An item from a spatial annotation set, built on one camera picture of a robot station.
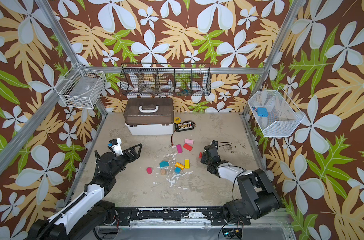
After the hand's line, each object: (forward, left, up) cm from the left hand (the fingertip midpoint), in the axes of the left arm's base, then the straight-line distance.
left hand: (136, 144), depth 80 cm
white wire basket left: (+29, +34, +15) cm, 47 cm away
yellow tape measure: (+33, -22, -17) cm, 43 cm away
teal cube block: (-7, -23, -18) cm, 30 cm away
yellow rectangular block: (-3, -29, -18) cm, 34 cm away
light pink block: (+14, -30, -18) cm, 38 cm away
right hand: (+2, -40, -15) cm, 43 cm away
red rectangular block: (+10, -29, -19) cm, 36 cm away
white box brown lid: (+19, -2, +2) cm, 19 cm away
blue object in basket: (+18, -72, +8) cm, 75 cm away
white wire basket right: (+10, -78, +14) cm, 80 cm away
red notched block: (+2, -37, -16) cm, 41 cm away
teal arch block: (-3, -14, -17) cm, 23 cm away
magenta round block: (-8, -5, -17) cm, 19 cm away
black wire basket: (+43, -14, +12) cm, 47 cm away
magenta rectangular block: (+9, -23, -19) cm, 32 cm away
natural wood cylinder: (-9, -14, -16) cm, 23 cm away
